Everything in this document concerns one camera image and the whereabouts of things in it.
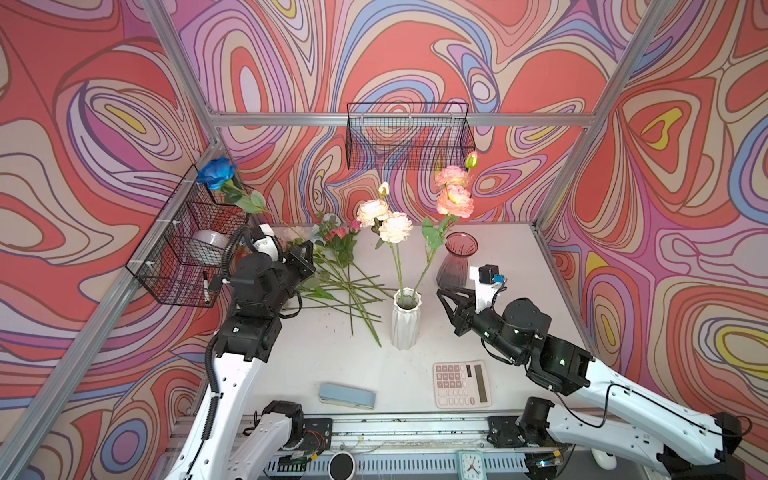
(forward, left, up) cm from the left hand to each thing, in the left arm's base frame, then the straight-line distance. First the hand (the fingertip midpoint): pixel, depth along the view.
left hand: (315, 240), depth 65 cm
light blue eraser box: (-23, -4, -36) cm, 43 cm away
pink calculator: (-20, -36, -37) cm, 55 cm away
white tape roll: (+2, +26, -4) cm, 27 cm away
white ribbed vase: (-9, -20, -18) cm, 29 cm away
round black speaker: (-38, -5, -33) cm, 51 cm away
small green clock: (-38, -35, -36) cm, 63 cm away
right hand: (-10, -28, -9) cm, 31 cm away
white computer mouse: (-37, -66, -36) cm, 84 cm away
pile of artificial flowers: (+14, +1, -37) cm, 40 cm away
